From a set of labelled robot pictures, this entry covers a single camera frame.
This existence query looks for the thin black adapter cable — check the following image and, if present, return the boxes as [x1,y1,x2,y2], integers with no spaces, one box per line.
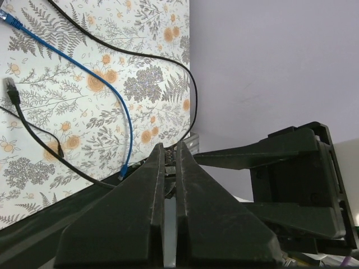
[0,105,66,159]

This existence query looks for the blue ethernet cable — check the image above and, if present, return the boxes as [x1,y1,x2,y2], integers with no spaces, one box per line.
[0,8,134,182]

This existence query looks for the floral patterned table mat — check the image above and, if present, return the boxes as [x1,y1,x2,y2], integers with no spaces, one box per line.
[1,1,195,180]

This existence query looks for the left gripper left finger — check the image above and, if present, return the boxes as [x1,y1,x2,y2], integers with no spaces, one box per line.
[54,143,165,268]

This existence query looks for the black ethernet cable teal plug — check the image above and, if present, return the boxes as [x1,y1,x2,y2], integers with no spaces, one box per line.
[46,0,199,141]

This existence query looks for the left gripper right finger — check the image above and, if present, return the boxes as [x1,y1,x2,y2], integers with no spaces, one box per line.
[176,142,282,268]

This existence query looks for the aluminium frame rail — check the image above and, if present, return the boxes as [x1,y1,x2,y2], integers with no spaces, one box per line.
[184,132,200,155]

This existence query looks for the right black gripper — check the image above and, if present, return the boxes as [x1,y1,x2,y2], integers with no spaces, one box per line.
[194,122,358,249]

